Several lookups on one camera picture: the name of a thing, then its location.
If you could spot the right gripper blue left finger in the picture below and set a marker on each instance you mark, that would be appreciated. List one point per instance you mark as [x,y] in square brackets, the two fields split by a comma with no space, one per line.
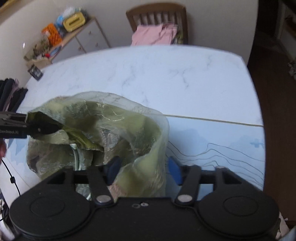
[111,170]

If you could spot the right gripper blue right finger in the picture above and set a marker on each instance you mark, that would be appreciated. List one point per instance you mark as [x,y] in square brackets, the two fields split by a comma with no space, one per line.
[176,169]

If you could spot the green embroidered sheer jacket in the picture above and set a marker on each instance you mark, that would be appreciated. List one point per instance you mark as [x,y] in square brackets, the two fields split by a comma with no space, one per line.
[95,127]

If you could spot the person's left hand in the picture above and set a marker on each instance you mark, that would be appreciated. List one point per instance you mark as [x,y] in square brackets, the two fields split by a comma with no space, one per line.
[3,148]

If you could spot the dark jar on table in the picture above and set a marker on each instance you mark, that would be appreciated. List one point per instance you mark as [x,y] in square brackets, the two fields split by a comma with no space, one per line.
[35,72]

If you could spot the orange patterned bag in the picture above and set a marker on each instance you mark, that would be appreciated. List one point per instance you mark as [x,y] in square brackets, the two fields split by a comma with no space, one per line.
[52,34]

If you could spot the white sideboard cabinet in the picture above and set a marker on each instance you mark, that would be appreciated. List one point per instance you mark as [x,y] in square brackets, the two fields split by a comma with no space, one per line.
[86,39]

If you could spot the pink garment on chair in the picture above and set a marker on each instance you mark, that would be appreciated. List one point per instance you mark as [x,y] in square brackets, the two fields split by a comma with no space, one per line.
[162,34]

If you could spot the wooden chair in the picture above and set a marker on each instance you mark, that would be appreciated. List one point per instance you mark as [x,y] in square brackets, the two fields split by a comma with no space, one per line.
[153,14]

